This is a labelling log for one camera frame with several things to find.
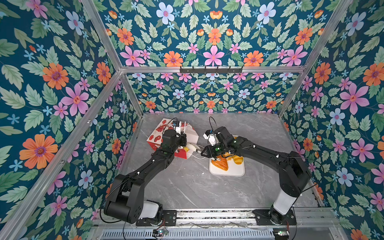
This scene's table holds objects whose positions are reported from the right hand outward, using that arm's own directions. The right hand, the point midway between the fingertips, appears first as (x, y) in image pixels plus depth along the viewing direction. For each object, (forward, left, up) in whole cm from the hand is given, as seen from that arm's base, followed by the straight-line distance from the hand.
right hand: (203, 152), depth 83 cm
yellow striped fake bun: (0, -21, -10) cm, 24 cm away
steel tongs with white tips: (+4, +4, -1) cm, 5 cm away
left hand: (+11, +10, +7) cm, 17 cm away
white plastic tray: (-4, -19, -13) cm, 24 cm away
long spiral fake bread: (-9, -12, +10) cm, 18 cm away
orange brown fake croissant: (-3, -11, -9) cm, 15 cm away
